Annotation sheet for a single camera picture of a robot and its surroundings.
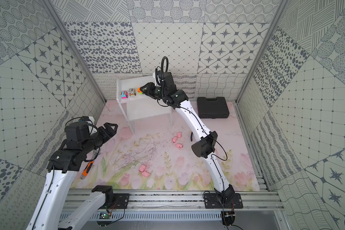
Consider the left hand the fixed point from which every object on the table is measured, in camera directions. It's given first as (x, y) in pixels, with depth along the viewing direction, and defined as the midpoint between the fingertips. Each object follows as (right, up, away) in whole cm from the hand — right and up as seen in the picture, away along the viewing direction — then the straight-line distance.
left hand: (115, 128), depth 68 cm
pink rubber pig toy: (+31, -8, +32) cm, 45 cm away
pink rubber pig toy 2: (+28, -11, +28) cm, 41 cm away
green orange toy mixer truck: (+9, +19, +8) cm, 23 cm away
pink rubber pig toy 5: (+12, -28, +13) cm, 33 cm away
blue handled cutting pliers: (+40, -7, +32) cm, 52 cm away
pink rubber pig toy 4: (+9, -26, +16) cm, 31 cm away
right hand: (+11, +20, +9) cm, 24 cm away
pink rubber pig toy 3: (+31, -14, +25) cm, 42 cm away
